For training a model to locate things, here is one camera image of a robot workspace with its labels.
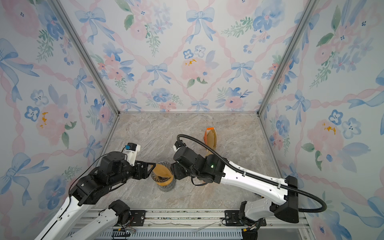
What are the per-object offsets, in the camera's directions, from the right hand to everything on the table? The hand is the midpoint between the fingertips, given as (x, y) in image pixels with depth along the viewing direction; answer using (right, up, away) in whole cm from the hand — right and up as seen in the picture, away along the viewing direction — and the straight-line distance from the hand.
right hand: (174, 166), depth 67 cm
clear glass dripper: (-6, -8, +3) cm, 10 cm away
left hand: (-11, +1, +1) cm, 11 cm away
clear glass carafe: (-5, -15, +13) cm, 20 cm away
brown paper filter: (-7, -4, +7) cm, 11 cm away
